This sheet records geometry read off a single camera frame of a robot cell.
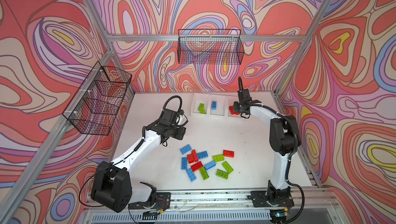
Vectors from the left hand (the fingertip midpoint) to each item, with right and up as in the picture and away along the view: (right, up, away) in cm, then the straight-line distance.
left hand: (182, 129), depth 85 cm
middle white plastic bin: (+25, +8, +19) cm, 32 cm away
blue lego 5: (+5, -24, -5) cm, 25 cm away
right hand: (+37, +11, +17) cm, 42 cm away
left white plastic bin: (+8, +18, +26) cm, 33 cm away
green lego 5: (+21, -23, -5) cm, 32 cm away
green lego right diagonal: (+25, -21, -2) cm, 33 cm away
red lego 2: (+26, -15, +2) cm, 30 cm away
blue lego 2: (+1, -12, +4) cm, 13 cm away
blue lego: (+20, +13, +22) cm, 33 cm away
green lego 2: (+11, +11, +23) cm, 27 cm away
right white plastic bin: (+31, +5, +16) cm, 35 cm away
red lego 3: (+7, -21, -1) cm, 22 cm away
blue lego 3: (+1, -19, -1) cm, 19 cm away
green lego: (+11, +11, +23) cm, 27 cm away
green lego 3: (+20, -17, +1) cm, 26 cm away
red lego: (+32, +10, +22) cm, 41 cm away
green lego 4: (+12, -22, -6) cm, 26 cm away
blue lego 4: (+15, -20, -2) cm, 25 cm away
